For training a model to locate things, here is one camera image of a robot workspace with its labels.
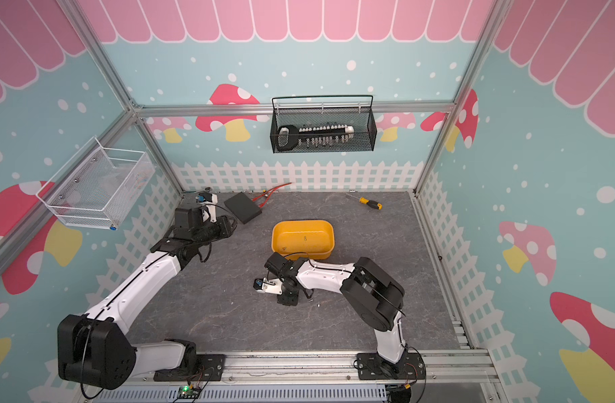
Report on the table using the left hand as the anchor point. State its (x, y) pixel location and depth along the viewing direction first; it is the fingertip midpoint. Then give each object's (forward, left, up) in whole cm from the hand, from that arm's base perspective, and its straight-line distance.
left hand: (232, 222), depth 84 cm
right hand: (-16, -18, -20) cm, 31 cm away
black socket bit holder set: (+29, -18, +15) cm, 37 cm away
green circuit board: (-45, +8, -22) cm, 51 cm away
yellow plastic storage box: (+7, -26, -20) cm, 33 cm away
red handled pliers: (+32, -5, -19) cm, 37 cm away
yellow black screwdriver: (+27, -54, -19) cm, 63 cm away
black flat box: (+23, +5, -19) cm, 30 cm away
